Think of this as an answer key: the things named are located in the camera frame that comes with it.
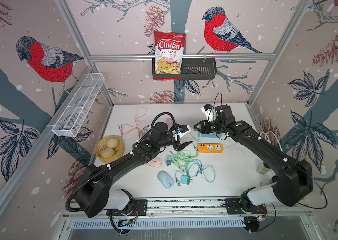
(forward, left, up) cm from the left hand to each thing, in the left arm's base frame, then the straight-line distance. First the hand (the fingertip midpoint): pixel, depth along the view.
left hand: (190, 130), depth 76 cm
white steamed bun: (+3, +47, -18) cm, 51 cm away
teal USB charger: (-7, +11, -21) cm, 25 cm away
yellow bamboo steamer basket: (+3, +56, -22) cm, 60 cm away
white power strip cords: (+10, -58, -27) cm, 65 cm away
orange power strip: (+1, -14, -21) cm, 26 cm away
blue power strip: (-4, -11, +3) cm, 12 cm away
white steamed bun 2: (-3, +49, -20) cm, 53 cm away
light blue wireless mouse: (-19, +12, -21) cm, 31 cm away
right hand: (+5, -4, -2) cm, 7 cm away
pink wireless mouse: (-8, +19, -22) cm, 30 cm away
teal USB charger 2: (-18, +2, -21) cm, 28 cm away
